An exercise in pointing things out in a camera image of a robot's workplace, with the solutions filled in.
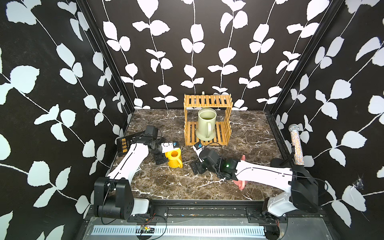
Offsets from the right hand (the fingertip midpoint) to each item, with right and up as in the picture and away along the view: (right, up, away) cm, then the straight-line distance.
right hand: (193, 158), depth 79 cm
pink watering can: (+24, -12, -4) cm, 27 cm away
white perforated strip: (-29, -33, -9) cm, 45 cm away
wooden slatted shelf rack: (+21, +15, +29) cm, 39 cm away
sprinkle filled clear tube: (+55, +16, +1) cm, 57 cm away
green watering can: (+7, +14, +7) cm, 18 cm away
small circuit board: (-23, -32, -8) cm, 40 cm away
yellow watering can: (-11, -1, +5) cm, 12 cm away
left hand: (-17, +5, +7) cm, 19 cm away
